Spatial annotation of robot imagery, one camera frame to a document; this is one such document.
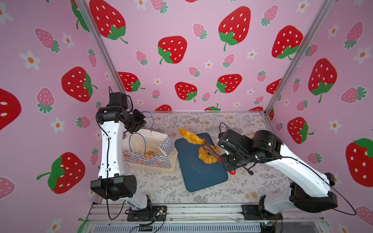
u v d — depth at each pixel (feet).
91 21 2.36
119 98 1.76
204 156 2.97
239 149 1.35
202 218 2.40
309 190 1.29
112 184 1.31
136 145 2.92
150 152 3.03
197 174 2.84
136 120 2.08
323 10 2.29
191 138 2.68
